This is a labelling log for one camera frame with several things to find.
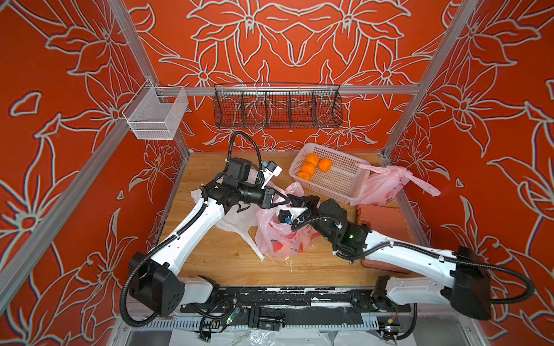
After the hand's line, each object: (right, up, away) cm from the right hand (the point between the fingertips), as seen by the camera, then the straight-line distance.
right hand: (291, 187), depth 71 cm
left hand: (-2, -4, -3) cm, 5 cm away
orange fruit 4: (+9, +3, +32) cm, 34 cm away
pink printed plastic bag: (+39, +1, +15) cm, 42 cm away
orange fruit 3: (+11, +7, +34) cm, 37 cm away
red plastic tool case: (+42, -16, +17) cm, 48 cm away
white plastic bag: (-21, -15, +22) cm, 34 cm away
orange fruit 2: (+20, +9, +36) cm, 42 cm away
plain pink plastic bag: (-5, -19, +4) cm, 20 cm away
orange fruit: (+14, +12, +38) cm, 42 cm away
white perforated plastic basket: (+31, +1, +36) cm, 48 cm away
